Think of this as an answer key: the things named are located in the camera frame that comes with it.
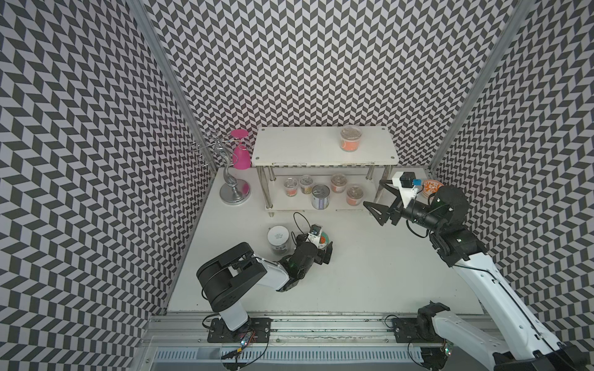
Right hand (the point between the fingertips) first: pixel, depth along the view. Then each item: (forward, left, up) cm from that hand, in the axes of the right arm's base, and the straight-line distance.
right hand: (373, 196), depth 67 cm
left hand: (+1, +15, -29) cm, 33 cm away
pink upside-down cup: (+33, +49, -16) cm, 61 cm away
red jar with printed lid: (-2, +14, -25) cm, 28 cm away
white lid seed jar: (-1, +31, -23) cm, 38 cm away
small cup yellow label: (+24, +20, -22) cm, 38 cm away
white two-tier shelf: (+46, +12, -36) cm, 59 cm away
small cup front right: (+17, 0, -21) cm, 27 cm away
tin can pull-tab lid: (+15, +15, -19) cm, 28 cm away
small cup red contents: (+22, +27, -20) cm, 40 cm away
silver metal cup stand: (+28, +55, -31) cm, 69 cm away
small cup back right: (+23, +7, -21) cm, 32 cm away
